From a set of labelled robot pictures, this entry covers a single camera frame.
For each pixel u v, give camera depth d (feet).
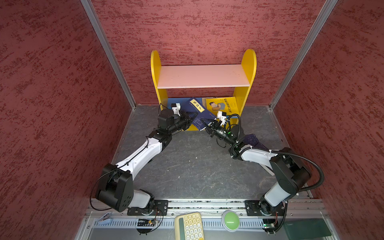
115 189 1.36
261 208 2.21
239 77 2.64
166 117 1.95
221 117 2.49
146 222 2.34
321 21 2.49
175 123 2.18
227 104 3.20
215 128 2.27
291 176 1.51
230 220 2.28
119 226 2.28
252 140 3.28
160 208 2.43
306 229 2.33
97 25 2.53
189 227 2.21
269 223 2.32
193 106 2.59
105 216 2.29
